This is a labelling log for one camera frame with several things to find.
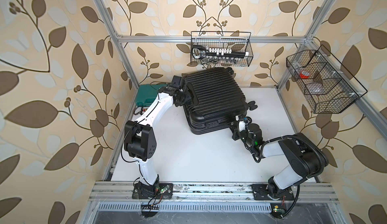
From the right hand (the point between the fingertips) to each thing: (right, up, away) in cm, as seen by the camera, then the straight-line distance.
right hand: (230, 125), depth 93 cm
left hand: (-26, +18, -5) cm, 32 cm away
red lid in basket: (+38, +30, -12) cm, 50 cm away
